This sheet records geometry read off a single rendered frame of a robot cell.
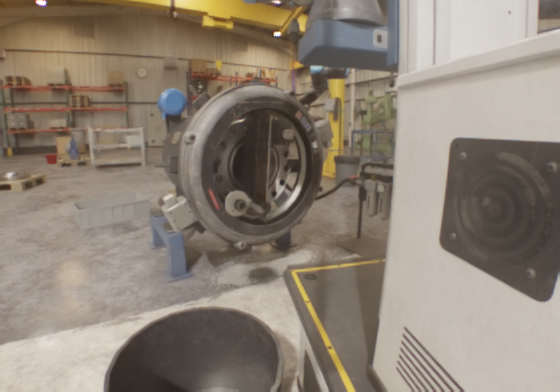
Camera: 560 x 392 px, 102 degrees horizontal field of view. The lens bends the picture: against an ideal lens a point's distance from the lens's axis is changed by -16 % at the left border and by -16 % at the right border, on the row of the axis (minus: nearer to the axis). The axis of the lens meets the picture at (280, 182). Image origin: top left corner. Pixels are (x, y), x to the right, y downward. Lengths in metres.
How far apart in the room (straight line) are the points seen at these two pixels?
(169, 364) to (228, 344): 0.14
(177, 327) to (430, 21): 0.82
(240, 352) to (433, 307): 0.47
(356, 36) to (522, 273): 0.51
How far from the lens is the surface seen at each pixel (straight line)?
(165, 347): 0.71
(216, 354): 0.75
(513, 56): 0.29
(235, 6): 13.58
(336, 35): 0.61
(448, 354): 0.39
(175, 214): 1.11
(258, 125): 1.16
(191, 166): 1.07
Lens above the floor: 0.76
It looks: 10 degrees down
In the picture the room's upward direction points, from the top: straight up
